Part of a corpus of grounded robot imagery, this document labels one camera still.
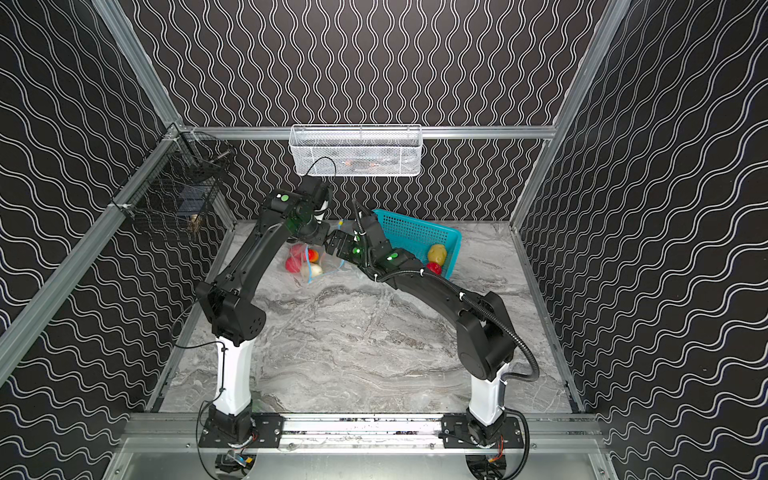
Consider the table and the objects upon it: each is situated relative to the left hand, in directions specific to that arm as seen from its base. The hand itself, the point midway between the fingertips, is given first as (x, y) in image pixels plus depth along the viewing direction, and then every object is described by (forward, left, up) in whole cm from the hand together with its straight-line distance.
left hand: (324, 237), depth 86 cm
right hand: (-3, -4, 0) cm, 5 cm away
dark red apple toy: (-2, +12, -10) cm, 16 cm away
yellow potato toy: (+11, -35, -19) cm, 41 cm away
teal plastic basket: (+19, -28, -20) cm, 39 cm away
